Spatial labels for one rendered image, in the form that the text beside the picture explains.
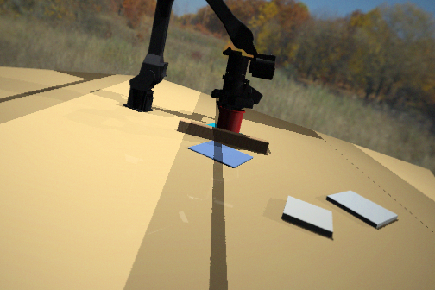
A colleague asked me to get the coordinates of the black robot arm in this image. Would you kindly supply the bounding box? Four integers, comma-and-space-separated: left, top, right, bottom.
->
123, 0, 276, 112

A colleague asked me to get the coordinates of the dark red cup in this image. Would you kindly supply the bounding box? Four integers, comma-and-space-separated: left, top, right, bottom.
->
217, 106, 245, 133

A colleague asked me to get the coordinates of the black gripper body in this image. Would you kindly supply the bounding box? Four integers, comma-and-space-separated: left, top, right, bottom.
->
211, 72, 254, 109

